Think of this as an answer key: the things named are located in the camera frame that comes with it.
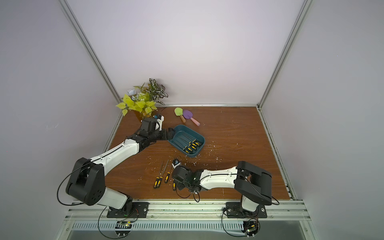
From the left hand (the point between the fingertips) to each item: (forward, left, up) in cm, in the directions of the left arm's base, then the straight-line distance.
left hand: (171, 130), depth 88 cm
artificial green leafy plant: (+22, +19, +6) cm, 30 cm away
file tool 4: (-5, -10, -13) cm, 17 cm away
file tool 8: (-28, -3, -13) cm, 31 cm away
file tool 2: (0, -10, -13) cm, 17 cm away
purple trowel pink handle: (+24, -8, -13) cm, 29 cm away
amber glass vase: (+17, +21, -5) cm, 27 cm away
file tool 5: (-6, -8, -13) cm, 16 cm away
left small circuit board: (-47, +21, -19) cm, 54 cm away
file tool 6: (-25, +7, -14) cm, 29 cm away
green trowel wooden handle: (+28, -1, -14) cm, 31 cm away
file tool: (0, -13, -13) cm, 18 cm away
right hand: (-24, -5, -12) cm, 27 cm away
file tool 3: (-2, -11, -14) cm, 17 cm away
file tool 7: (-22, +1, -14) cm, 26 cm away
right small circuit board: (-46, -42, -16) cm, 64 cm away
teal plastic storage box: (+2, -9, -14) cm, 17 cm away
